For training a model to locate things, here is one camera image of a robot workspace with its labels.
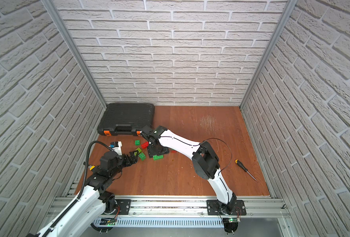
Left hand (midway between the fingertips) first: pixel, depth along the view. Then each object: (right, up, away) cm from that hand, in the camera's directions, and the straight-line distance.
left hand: (134, 150), depth 82 cm
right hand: (+14, -2, +3) cm, 15 cm away
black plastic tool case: (-11, +18, +18) cm, 28 cm away
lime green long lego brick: (-1, -2, +12) cm, 12 cm away
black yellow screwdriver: (+62, -8, +6) cm, 63 cm away
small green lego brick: (+3, -5, +7) cm, 9 cm away
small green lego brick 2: (-3, +2, +15) cm, 15 cm away
